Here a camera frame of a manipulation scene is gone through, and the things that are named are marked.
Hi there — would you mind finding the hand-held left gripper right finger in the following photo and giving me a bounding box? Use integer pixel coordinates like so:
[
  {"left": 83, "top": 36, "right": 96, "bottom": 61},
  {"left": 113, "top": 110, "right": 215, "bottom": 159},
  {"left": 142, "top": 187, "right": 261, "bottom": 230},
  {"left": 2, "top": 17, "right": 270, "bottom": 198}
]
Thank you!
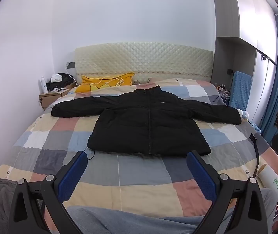
[{"left": 186, "top": 151, "right": 267, "bottom": 234}]

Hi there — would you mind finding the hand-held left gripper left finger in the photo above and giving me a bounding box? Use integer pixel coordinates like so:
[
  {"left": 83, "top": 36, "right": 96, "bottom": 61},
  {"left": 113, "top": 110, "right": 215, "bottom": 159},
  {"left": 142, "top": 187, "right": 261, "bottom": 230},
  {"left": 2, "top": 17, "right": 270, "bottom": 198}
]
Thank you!
[{"left": 8, "top": 151, "right": 89, "bottom": 234}]

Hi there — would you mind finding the black puffer jacket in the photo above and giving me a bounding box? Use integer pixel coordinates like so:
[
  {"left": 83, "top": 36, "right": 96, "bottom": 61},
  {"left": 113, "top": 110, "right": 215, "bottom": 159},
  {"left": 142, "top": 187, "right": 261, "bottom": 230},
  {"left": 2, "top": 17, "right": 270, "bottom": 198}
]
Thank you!
[{"left": 51, "top": 85, "right": 242, "bottom": 161}]

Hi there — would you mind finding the white printed cylinder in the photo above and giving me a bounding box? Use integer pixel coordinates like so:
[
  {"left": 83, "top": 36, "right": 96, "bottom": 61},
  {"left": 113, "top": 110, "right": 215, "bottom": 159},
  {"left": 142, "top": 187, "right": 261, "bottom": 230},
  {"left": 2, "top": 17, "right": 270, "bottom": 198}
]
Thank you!
[{"left": 258, "top": 163, "right": 278, "bottom": 200}]

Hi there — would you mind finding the blue cloth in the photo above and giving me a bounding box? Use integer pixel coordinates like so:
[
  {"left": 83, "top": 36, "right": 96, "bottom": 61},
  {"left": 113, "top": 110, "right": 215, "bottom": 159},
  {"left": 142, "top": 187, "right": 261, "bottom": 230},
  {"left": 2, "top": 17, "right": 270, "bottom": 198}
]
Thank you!
[{"left": 248, "top": 119, "right": 261, "bottom": 133}]

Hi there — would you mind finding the white round plush toy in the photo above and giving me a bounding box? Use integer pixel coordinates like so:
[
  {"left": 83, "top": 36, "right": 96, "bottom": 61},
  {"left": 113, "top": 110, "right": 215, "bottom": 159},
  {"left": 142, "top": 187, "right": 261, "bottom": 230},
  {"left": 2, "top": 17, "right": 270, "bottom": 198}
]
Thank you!
[{"left": 237, "top": 109, "right": 249, "bottom": 120}]

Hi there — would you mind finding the bed with checked quilt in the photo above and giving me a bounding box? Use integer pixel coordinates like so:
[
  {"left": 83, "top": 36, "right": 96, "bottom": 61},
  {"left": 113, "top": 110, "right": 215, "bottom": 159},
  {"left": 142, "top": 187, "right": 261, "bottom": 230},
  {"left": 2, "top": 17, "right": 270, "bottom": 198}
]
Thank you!
[{"left": 0, "top": 78, "right": 278, "bottom": 225}]

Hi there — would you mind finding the blue curtain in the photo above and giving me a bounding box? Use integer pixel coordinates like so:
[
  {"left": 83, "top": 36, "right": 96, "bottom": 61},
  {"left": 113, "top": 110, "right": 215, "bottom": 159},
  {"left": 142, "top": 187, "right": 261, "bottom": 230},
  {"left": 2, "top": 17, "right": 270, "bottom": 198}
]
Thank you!
[{"left": 260, "top": 17, "right": 278, "bottom": 137}]

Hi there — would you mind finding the blue towel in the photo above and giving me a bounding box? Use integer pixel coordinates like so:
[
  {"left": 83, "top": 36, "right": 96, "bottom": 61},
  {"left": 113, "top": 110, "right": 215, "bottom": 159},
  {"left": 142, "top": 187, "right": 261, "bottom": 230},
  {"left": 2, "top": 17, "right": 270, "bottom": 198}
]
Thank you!
[{"left": 228, "top": 71, "right": 252, "bottom": 111}]

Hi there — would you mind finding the wooden nightstand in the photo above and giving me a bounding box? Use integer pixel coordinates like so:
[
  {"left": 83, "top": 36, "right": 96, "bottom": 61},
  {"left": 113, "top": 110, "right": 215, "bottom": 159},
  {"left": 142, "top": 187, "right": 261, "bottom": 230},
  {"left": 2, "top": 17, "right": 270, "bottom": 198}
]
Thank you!
[{"left": 39, "top": 82, "right": 77, "bottom": 110}]

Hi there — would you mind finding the row of small bottles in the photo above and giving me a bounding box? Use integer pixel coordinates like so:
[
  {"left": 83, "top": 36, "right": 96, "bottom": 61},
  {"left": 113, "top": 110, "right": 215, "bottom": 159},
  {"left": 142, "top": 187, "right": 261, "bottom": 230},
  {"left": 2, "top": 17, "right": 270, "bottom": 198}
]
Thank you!
[{"left": 215, "top": 82, "right": 230, "bottom": 95}]

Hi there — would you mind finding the white bottle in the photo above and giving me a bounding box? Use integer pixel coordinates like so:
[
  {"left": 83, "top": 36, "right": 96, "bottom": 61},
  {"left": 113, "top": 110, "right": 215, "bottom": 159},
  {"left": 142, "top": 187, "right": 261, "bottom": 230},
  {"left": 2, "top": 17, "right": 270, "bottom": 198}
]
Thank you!
[{"left": 40, "top": 77, "right": 49, "bottom": 94}]

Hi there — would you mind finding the black cloth bundle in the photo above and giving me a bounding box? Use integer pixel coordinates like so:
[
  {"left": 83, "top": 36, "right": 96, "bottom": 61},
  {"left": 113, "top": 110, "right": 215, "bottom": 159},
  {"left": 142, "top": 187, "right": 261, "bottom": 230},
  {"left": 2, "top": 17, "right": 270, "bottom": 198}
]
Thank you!
[{"left": 46, "top": 73, "right": 75, "bottom": 90}]

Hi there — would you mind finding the yellow pillow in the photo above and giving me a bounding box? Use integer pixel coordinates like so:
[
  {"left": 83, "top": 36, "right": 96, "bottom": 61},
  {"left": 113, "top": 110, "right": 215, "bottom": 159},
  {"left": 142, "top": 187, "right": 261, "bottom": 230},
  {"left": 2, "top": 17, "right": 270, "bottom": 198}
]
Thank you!
[{"left": 75, "top": 72, "right": 136, "bottom": 93}]

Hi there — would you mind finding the cream quilted headboard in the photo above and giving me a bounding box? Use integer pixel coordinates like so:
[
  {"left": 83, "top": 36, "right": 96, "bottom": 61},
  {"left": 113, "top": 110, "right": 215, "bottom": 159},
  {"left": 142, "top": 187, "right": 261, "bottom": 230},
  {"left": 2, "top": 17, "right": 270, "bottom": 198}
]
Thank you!
[{"left": 74, "top": 42, "right": 214, "bottom": 86}]

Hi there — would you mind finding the grey and white wardrobe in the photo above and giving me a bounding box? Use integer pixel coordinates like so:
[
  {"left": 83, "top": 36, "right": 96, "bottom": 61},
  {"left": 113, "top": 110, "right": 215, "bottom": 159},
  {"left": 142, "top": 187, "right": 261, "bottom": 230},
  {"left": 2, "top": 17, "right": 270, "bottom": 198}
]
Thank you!
[{"left": 211, "top": 0, "right": 278, "bottom": 127}]

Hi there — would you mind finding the thin black cable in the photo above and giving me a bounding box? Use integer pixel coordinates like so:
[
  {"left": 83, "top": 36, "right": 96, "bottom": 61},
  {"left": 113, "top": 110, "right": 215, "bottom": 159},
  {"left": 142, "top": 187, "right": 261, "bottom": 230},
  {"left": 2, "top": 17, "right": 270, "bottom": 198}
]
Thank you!
[{"left": 208, "top": 95, "right": 228, "bottom": 106}]

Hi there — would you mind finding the white charging cable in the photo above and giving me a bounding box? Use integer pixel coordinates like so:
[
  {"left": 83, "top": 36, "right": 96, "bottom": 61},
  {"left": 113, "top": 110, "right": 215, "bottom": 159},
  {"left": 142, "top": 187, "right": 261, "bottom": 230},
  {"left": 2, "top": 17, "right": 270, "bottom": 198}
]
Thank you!
[{"left": 66, "top": 66, "right": 125, "bottom": 87}]

